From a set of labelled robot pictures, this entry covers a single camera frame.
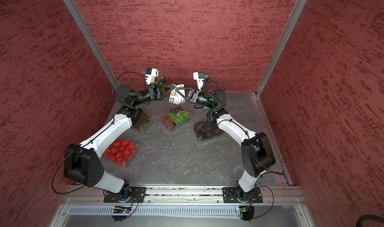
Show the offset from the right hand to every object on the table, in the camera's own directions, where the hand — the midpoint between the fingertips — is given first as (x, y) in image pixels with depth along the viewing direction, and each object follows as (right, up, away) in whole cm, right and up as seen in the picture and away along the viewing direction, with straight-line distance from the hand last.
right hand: (174, 93), depth 65 cm
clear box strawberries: (-33, -32, +18) cm, 50 cm away
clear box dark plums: (+16, -21, +30) cm, 40 cm away
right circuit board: (+35, -58, +6) cm, 68 cm away
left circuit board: (-28, -58, +8) cm, 65 cm away
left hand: (0, +1, -3) cm, 3 cm away
